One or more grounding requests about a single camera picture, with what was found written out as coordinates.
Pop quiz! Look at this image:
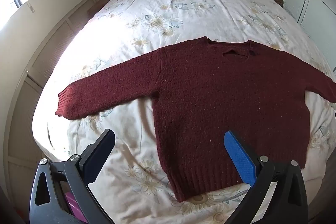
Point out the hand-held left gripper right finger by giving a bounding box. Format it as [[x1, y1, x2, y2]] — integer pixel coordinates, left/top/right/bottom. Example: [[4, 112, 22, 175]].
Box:
[[224, 131, 308, 224]]

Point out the bed with floral duvet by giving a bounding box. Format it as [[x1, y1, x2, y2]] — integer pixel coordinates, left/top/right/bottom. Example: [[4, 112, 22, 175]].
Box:
[[31, 0, 336, 224]]

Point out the beige slatted wall cabinet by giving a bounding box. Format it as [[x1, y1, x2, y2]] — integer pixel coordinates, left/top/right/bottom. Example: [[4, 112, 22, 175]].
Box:
[[7, 0, 97, 214]]

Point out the dark red knit sweater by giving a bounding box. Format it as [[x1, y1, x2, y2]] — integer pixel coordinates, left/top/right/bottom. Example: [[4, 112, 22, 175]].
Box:
[[55, 36, 336, 202]]

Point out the white wardrobe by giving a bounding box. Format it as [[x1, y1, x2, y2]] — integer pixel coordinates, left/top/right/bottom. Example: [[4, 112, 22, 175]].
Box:
[[273, 0, 336, 75]]

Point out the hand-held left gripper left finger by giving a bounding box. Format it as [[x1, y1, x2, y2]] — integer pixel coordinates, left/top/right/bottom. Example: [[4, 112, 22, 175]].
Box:
[[29, 129, 116, 224]]

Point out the purple plastic object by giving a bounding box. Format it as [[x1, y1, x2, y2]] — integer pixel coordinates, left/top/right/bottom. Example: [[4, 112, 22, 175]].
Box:
[[61, 191, 88, 224]]

